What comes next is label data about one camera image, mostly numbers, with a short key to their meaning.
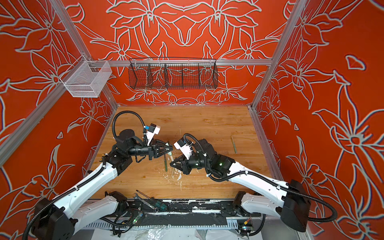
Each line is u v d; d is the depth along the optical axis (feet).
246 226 2.25
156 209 2.39
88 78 3.04
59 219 1.23
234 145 3.18
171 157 2.14
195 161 1.94
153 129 2.00
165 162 2.94
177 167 2.11
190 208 2.44
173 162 2.14
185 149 2.00
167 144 2.12
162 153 2.08
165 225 2.29
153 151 1.94
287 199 1.30
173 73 3.29
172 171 2.80
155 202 2.44
